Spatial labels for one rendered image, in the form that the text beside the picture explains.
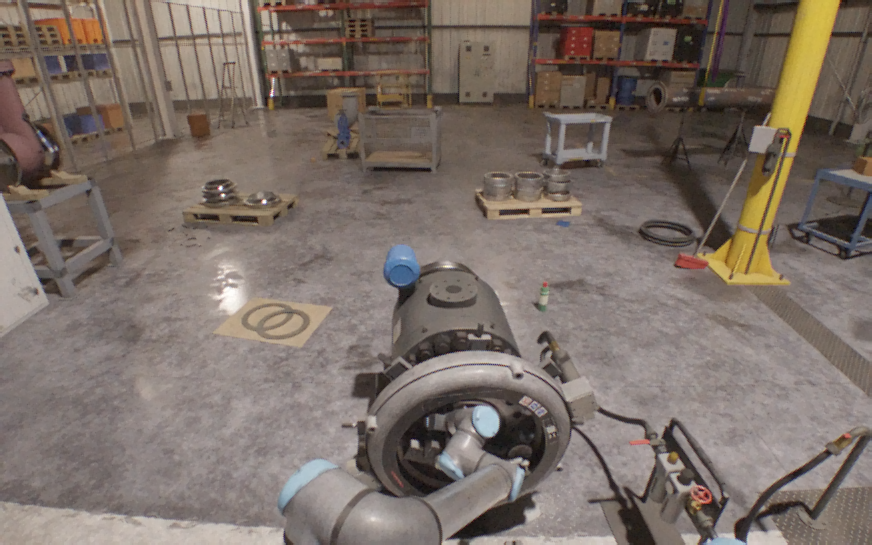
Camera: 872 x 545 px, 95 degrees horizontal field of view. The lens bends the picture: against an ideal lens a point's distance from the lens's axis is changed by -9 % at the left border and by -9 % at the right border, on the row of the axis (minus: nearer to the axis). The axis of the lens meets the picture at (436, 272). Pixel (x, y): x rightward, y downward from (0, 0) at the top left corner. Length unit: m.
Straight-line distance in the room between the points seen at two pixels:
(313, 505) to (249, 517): 1.60
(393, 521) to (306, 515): 0.15
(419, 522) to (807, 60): 4.31
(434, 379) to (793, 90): 3.85
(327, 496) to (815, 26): 4.44
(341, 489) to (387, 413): 0.75
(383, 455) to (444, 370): 0.40
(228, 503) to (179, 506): 0.23
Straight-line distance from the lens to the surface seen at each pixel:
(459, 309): 1.88
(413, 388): 1.47
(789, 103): 4.57
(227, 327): 3.70
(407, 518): 0.79
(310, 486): 0.82
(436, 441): 1.55
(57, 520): 2.84
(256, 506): 2.43
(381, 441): 1.61
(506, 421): 1.78
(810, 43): 4.56
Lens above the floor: 1.89
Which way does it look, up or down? 27 degrees down
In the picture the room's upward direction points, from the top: straight up
